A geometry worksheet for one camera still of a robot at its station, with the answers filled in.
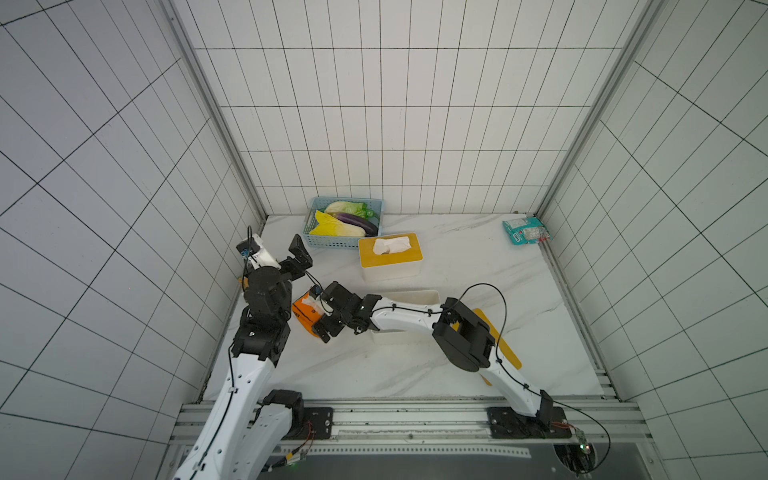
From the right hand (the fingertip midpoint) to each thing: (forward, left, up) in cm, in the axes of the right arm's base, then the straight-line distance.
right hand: (314, 325), depth 89 cm
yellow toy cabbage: (+33, 0, +9) cm, 34 cm away
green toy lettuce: (+45, -6, +7) cm, 46 cm away
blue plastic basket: (+50, +9, +4) cm, 51 cm away
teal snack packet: (+42, -73, +1) cm, 84 cm away
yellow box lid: (+21, -15, +7) cm, 27 cm away
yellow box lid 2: (-3, -58, -3) cm, 58 cm away
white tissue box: (+19, -23, +3) cm, 30 cm away
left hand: (+8, +4, +28) cm, 29 cm away
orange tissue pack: (+2, +1, +6) cm, 7 cm away
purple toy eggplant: (+38, -14, +3) cm, 40 cm away
